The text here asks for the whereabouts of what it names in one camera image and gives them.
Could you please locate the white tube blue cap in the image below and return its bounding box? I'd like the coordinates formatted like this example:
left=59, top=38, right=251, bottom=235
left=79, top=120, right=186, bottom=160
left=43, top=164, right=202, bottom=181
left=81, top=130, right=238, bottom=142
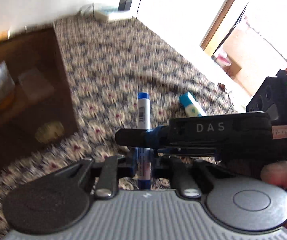
left=137, top=92, right=151, bottom=190

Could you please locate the white bottle teal cap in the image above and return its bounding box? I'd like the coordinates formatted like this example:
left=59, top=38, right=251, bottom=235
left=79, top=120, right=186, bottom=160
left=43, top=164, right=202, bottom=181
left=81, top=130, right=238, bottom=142
left=179, top=92, right=207, bottom=117

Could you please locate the right hand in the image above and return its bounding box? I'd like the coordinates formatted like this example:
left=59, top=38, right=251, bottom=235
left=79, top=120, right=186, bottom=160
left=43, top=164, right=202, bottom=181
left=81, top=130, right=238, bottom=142
left=261, top=161, right=287, bottom=189

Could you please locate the pink basin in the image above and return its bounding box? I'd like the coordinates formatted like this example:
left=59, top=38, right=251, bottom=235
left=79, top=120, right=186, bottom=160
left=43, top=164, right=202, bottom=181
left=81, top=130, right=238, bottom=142
left=214, top=48, right=231, bottom=68

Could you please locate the floral patterned cloth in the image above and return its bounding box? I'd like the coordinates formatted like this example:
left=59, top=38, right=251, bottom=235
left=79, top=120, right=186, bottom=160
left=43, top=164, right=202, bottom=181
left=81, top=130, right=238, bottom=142
left=0, top=15, right=239, bottom=240

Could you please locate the brown cardboard box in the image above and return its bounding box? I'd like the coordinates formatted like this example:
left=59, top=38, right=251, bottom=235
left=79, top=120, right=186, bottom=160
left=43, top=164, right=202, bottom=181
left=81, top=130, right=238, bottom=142
left=0, top=27, right=78, bottom=170

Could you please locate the white power strip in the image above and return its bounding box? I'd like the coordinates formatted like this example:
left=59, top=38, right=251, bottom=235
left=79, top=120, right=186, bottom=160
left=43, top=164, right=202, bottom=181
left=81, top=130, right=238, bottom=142
left=79, top=3, right=133, bottom=22

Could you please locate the black power adapter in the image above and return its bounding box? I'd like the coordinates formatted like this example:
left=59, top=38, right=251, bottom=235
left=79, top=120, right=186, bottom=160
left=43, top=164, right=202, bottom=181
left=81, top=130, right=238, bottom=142
left=118, top=0, right=132, bottom=11

